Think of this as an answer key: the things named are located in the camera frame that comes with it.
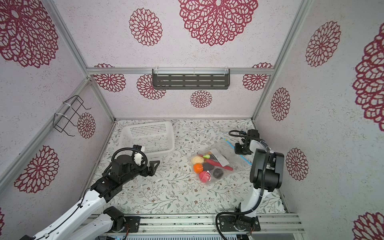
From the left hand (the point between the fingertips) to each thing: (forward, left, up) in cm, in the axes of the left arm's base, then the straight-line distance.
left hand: (152, 162), depth 78 cm
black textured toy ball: (-3, -35, -9) cm, 37 cm away
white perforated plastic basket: (+29, +4, -17) cm, 34 cm away
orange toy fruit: (+2, -24, -10) cm, 26 cm away
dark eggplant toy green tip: (+8, -30, -9) cm, 33 cm away
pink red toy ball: (-4, -28, -10) cm, 30 cm away
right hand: (+17, -52, -12) cm, 56 cm away
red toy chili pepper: (+6, -34, -11) cm, 36 cm away
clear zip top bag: (+15, -42, -16) cm, 48 cm away
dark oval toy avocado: (+2, -30, -10) cm, 32 cm away
